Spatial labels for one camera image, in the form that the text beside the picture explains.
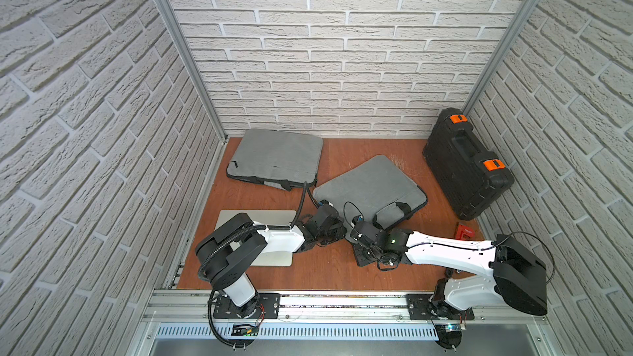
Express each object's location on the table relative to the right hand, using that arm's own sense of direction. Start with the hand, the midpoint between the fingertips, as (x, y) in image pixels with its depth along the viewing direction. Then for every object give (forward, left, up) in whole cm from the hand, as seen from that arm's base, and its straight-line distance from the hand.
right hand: (358, 254), depth 82 cm
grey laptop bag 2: (+24, -12, 0) cm, 27 cm away
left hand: (+9, +1, +2) cm, 9 cm away
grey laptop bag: (+45, +31, +1) cm, 54 cm away
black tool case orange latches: (+19, -40, +16) cm, 47 cm away
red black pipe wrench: (+6, -40, -1) cm, 40 cm away
